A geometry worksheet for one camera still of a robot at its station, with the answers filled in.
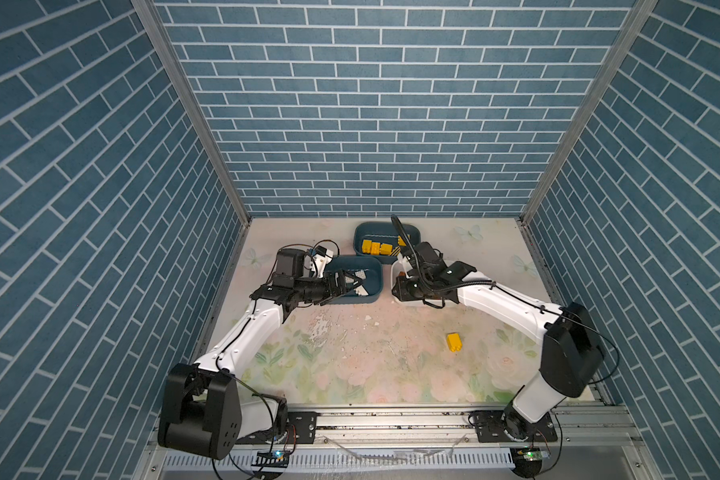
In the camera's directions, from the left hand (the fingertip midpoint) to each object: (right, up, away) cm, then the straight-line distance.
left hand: (353, 287), depth 79 cm
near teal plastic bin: (+5, -2, +20) cm, 21 cm away
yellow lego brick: (+3, +11, +29) cm, 31 cm away
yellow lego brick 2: (+29, -17, +7) cm, 35 cm away
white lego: (+1, -4, +17) cm, 18 cm away
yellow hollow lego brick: (+9, +10, +26) cm, 29 cm away
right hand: (+10, -1, +6) cm, 12 cm away
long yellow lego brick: (+6, +10, +32) cm, 34 cm away
